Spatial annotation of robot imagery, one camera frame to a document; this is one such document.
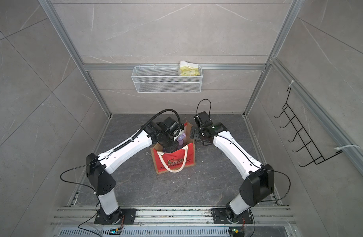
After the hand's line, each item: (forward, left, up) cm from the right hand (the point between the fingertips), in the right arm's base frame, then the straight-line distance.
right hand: (201, 135), depth 83 cm
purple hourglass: (-3, +12, +1) cm, 12 cm away
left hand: (-6, +14, -1) cm, 15 cm away
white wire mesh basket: (+41, +31, +11) cm, 53 cm away
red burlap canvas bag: (-15, +20, -2) cm, 25 cm away
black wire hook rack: (-16, -47, +10) cm, 50 cm away
